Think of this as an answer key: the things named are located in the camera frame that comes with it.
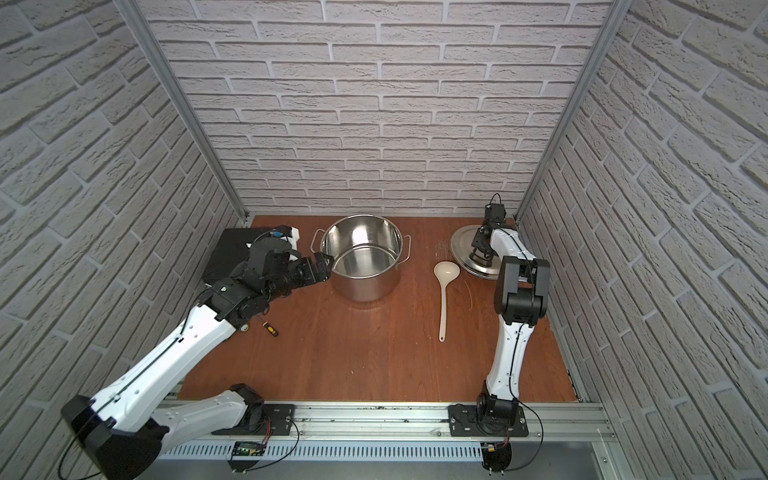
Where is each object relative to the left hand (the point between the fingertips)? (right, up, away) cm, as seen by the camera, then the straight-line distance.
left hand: (316, 254), depth 74 cm
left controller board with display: (-17, -50, -2) cm, 53 cm away
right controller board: (+44, -48, -5) cm, 66 cm away
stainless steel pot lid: (+45, +1, +32) cm, 55 cm away
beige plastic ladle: (+38, -7, +26) cm, 46 cm away
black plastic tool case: (-37, 0, +26) cm, 45 cm away
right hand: (+55, +3, +30) cm, 63 cm away
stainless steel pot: (+11, 0, +28) cm, 30 cm away
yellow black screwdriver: (-17, -23, +13) cm, 32 cm away
